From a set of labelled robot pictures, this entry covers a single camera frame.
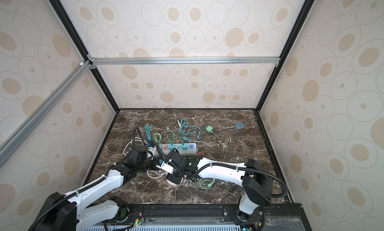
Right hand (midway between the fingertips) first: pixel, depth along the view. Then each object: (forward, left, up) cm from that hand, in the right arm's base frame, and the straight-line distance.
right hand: (170, 173), depth 78 cm
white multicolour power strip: (+16, -7, -4) cm, 18 cm away
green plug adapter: (+35, -23, -7) cm, 42 cm away
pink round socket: (-6, -4, +8) cm, 10 cm away
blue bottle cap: (+38, -46, -9) cm, 60 cm away
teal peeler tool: (+35, +21, -6) cm, 42 cm away
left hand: (+7, +2, +1) cm, 7 cm away
